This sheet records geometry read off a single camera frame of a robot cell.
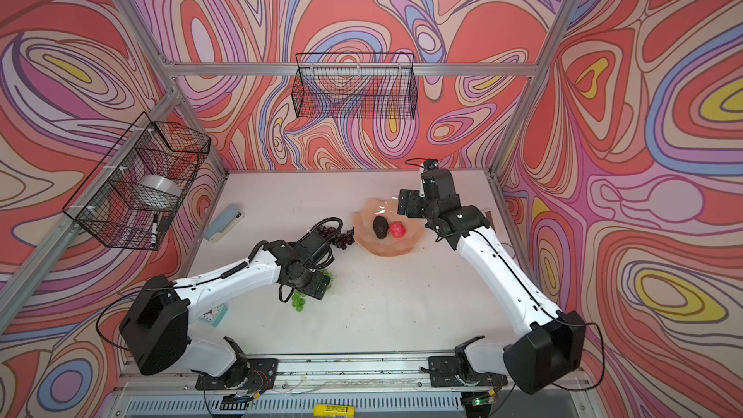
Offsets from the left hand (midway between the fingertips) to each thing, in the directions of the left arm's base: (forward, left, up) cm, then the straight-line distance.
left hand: (316, 287), depth 84 cm
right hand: (+15, -29, +20) cm, 38 cm away
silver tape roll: (+13, +36, +29) cm, 48 cm away
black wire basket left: (+13, +47, +24) cm, 54 cm away
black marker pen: (+6, +39, +20) cm, 44 cm away
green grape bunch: (-3, +5, -3) cm, 6 cm away
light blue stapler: (+24, +36, -1) cm, 43 cm away
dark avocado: (+22, -19, 0) cm, 29 cm away
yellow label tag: (-29, -8, -3) cm, 30 cm away
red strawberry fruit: (+20, -25, +1) cm, 32 cm away
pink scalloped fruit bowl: (+21, -14, -2) cm, 25 cm away
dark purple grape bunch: (+17, -6, -1) cm, 18 cm away
